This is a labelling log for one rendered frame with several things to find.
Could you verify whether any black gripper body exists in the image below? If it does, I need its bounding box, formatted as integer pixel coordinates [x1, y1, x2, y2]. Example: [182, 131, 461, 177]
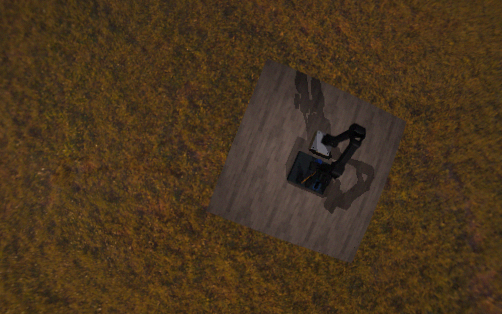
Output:
[309, 161, 328, 173]

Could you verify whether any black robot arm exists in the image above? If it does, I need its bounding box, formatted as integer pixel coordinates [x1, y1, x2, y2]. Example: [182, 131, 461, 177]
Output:
[319, 123, 366, 186]

